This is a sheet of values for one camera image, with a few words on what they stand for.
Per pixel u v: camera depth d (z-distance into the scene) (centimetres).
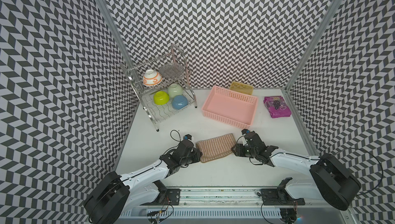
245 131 81
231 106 108
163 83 85
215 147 89
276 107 102
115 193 40
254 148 68
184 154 64
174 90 106
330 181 42
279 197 65
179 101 98
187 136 78
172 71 110
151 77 81
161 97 102
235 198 75
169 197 72
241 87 123
